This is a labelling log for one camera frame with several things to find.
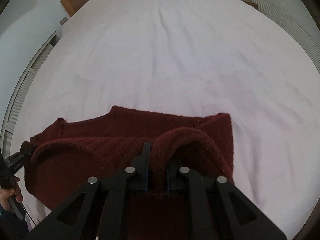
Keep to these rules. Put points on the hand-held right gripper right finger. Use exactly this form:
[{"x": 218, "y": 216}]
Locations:
[{"x": 175, "y": 180}]

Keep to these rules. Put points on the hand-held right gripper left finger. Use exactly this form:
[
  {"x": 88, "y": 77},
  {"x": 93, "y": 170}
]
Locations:
[{"x": 147, "y": 160}]

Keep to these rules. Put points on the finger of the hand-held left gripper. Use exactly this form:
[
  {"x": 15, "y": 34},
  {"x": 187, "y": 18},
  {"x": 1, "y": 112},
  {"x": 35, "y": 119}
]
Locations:
[{"x": 21, "y": 156}]

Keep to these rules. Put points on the dark red knitted sweater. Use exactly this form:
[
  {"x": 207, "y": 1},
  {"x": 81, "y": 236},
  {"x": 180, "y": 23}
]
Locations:
[{"x": 87, "y": 150}]

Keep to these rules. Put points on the person's left hand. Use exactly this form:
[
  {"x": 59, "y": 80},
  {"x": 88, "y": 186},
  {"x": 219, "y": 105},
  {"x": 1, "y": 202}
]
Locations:
[{"x": 7, "y": 198}]

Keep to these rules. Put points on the bed with white duvet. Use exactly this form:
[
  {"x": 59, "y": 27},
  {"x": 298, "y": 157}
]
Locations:
[{"x": 162, "y": 67}]

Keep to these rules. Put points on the wooden nightstand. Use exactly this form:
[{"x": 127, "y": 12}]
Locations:
[{"x": 251, "y": 4}]

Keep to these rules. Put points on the white louvred wardrobe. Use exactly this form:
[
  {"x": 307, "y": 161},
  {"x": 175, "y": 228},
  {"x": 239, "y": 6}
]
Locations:
[{"x": 300, "y": 30}]

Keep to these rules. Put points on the white low wall cabinet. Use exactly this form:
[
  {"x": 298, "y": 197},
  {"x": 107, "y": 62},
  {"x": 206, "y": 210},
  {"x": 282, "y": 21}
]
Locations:
[{"x": 25, "y": 85}]

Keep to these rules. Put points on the brass wall switch plate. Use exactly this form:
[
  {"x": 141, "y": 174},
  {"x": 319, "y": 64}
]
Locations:
[{"x": 63, "y": 20}]

